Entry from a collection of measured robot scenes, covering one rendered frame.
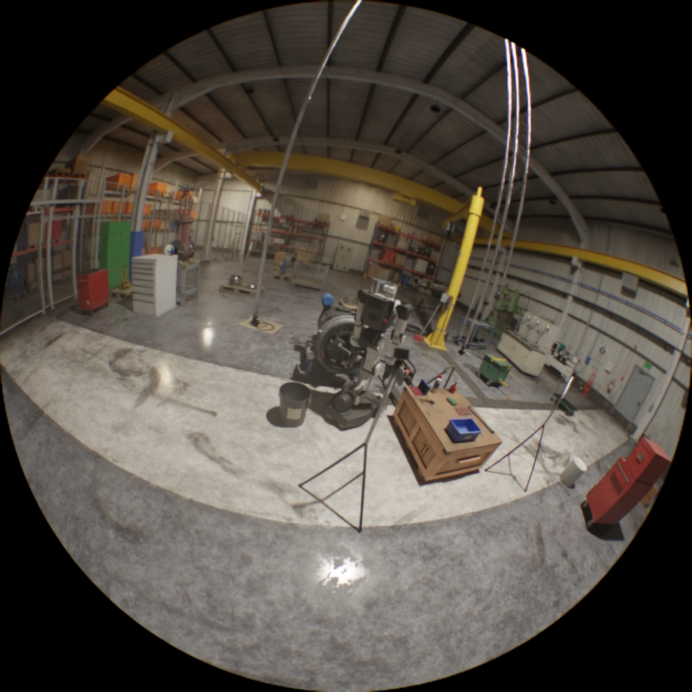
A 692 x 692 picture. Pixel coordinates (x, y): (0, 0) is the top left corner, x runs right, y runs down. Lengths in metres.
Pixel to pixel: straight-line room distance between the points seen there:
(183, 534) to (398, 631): 1.50
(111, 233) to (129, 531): 7.28
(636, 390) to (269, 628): 11.31
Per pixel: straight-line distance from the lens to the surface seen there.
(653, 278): 11.36
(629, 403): 11.20
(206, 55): 9.61
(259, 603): 1.70
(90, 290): 5.78
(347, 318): 2.61
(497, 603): 2.30
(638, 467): 3.47
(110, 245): 8.03
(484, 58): 8.51
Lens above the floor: 1.69
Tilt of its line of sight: 23 degrees down
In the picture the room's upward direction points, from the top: 14 degrees clockwise
